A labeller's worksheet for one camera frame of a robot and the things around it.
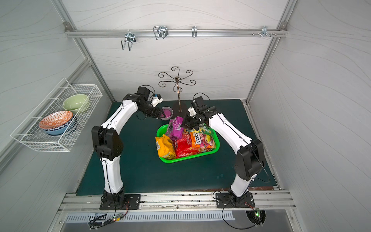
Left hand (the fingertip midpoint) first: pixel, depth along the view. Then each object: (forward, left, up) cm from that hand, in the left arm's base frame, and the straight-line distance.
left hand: (161, 115), depth 90 cm
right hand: (-10, -13, +4) cm, 17 cm away
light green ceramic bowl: (-7, +41, +18) cm, 45 cm away
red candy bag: (-18, -15, -8) cm, 24 cm away
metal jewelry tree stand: (+17, -10, +15) cm, 25 cm away
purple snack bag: (-11, -10, +1) cm, 15 cm away
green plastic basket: (-7, 0, -8) cm, 10 cm away
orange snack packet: (-15, -26, -6) cm, 31 cm away
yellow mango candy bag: (-22, -5, -1) cm, 22 cm away
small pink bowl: (+12, -2, -11) cm, 17 cm away
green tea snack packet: (-7, -28, -6) cm, 29 cm away
